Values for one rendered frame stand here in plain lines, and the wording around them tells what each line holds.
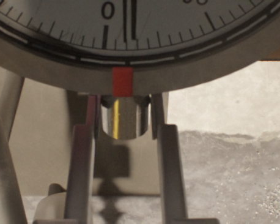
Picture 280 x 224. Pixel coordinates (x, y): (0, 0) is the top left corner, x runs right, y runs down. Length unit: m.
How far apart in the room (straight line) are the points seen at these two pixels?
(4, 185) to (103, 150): 0.57
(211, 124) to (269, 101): 0.11
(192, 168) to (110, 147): 0.17
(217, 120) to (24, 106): 0.33
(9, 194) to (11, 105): 0.26
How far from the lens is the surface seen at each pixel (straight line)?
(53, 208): 0.58
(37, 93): 0.79
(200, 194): 0.99
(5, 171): 0.31
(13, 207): 0.32
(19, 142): 0.88
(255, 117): 0.86
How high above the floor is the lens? 0.62
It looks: 49 degrees down
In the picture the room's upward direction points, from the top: 178 degrees clockwise
